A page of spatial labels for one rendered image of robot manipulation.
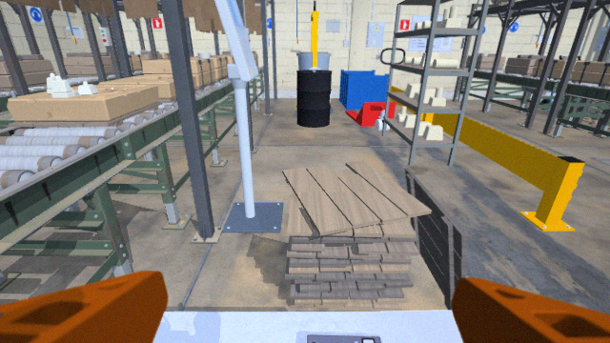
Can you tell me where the dark grey metal shelving rack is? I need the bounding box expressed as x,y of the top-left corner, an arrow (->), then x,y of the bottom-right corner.
382,0 -> 490,166

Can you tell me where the black drum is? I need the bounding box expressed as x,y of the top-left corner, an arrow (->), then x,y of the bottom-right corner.
296,71 -> 332,128

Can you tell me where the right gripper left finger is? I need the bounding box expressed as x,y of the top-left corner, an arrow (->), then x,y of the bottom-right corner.
0,271 -> 168,343

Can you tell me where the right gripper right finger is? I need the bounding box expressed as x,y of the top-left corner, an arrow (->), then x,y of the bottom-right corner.
451,277 -> 610,343

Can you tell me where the red pallet jack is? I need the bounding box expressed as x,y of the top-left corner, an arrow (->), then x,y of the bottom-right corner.
345,48 -> 397,131

